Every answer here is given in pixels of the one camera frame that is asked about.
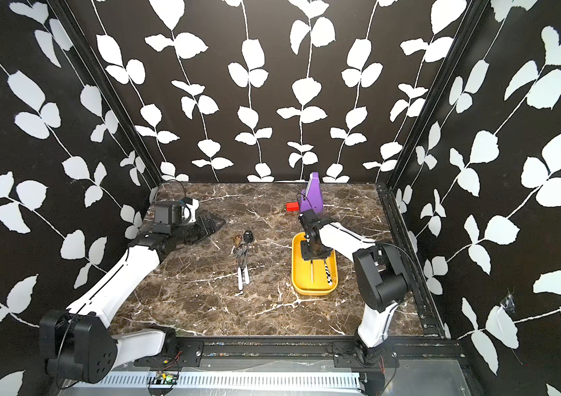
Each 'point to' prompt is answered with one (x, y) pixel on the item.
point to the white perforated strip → (219, 380)
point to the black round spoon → (248, 236)
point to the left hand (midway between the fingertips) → (221, 221)
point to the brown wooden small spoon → (237, 239)
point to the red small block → (292, 206)
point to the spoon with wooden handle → (311, 271)
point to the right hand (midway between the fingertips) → (309, 251)
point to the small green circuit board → (169, 378)
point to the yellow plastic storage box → (301, 270)
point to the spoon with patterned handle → (327, 274)
